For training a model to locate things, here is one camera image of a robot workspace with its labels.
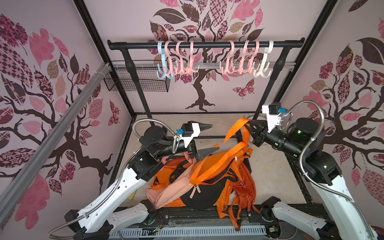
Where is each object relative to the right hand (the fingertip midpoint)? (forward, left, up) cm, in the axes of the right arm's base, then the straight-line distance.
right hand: (245, 119), depth 53 cm
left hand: (-7, +12, -1) cm, 14 cm away
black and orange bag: (-12, +13, -24) cm, 29 cm away
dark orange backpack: (-15, -3, -42) cm, 45 cm away
